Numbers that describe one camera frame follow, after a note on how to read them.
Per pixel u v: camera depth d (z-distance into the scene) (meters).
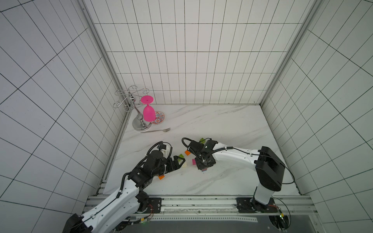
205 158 0.58
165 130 1.03
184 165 0.85
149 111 0.92
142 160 0.63
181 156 0.90
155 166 0.61
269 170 0.45
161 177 0.83
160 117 1.10
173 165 0.68
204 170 0.85
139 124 1.07
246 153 0.49
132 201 0.60
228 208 0.73
